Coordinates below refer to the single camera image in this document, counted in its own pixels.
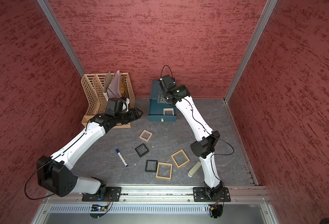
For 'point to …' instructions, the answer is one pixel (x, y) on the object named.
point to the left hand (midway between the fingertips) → (138, 117)
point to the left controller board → (96, 207)
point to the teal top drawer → (155, 111)
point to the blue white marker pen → (121, 157)
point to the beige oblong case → (195, 169)
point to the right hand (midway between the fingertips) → (167, 100)
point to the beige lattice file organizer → (93, 85)
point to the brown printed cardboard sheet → (107, 80)
